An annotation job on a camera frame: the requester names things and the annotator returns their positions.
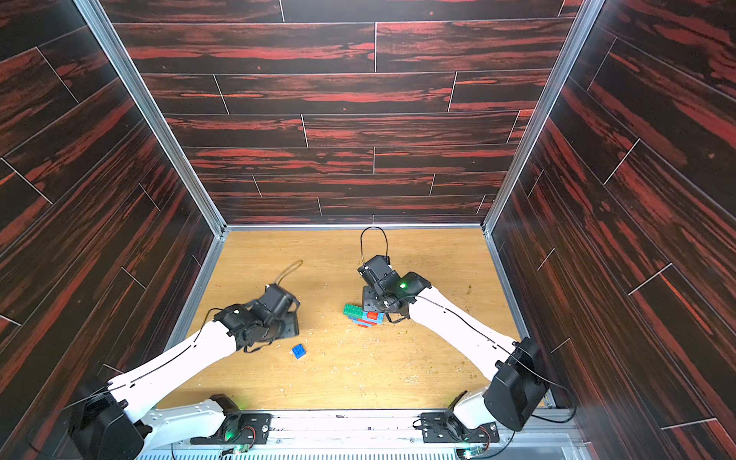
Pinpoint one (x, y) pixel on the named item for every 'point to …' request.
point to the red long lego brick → (365, 321)
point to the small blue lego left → (299, 351)
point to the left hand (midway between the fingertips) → (295, 326)
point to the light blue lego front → (379, 320)
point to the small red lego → (373, 315)
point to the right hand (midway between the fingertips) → (378, 296)
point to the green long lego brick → (353, 310)
